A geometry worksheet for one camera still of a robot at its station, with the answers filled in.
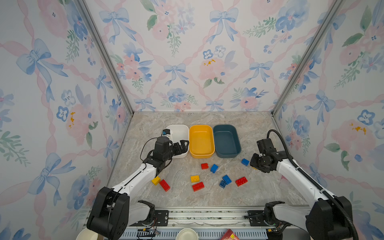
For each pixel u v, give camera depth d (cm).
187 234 72
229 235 66
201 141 101
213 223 74
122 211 40
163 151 65
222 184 84
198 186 83
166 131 75
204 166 93
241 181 84
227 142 100
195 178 87
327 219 39
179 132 108
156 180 83
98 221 41
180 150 75
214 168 90
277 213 63
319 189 44
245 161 93
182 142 76
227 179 85
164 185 83
